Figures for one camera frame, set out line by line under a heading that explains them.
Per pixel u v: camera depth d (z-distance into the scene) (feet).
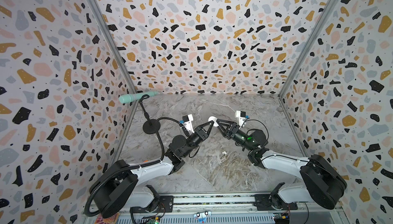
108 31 2.79
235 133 2.14
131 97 2.44
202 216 2.26
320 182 1.42
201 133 2.14
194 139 2.17
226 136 2.26
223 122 2.28
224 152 2.96
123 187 1.35
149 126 3.34
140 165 1.54
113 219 2.22
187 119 2.28
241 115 2.34
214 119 2.34
